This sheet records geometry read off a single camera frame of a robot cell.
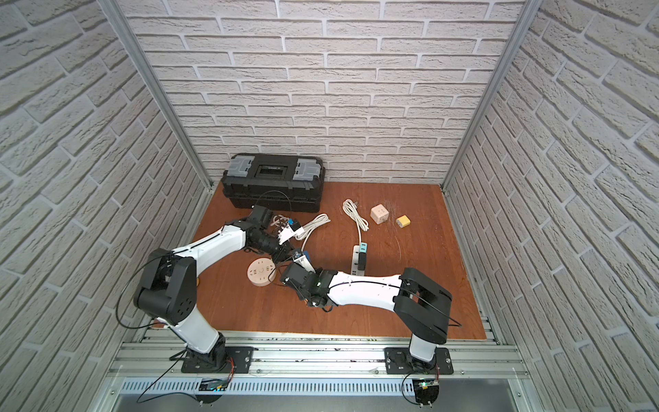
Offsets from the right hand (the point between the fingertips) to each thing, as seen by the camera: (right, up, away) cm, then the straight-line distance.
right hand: (308, 277), depth 84 cm
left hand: (-3, +7, +3) cm, 8 cm away
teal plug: (+19, +9, +7) cm, 22 cm away
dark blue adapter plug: (-2, +6, +12) cm, 13 cm away
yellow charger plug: (+37, +18, +20) cm, 46 cm away
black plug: (+19, +5, +3) cm, 19 cm away
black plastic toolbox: (-10, +33, +13) cm, 37 cm away
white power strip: (+16, +2, +6) cm, 17 cm away
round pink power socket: (-18, 0, +6) cm, 19 cm away
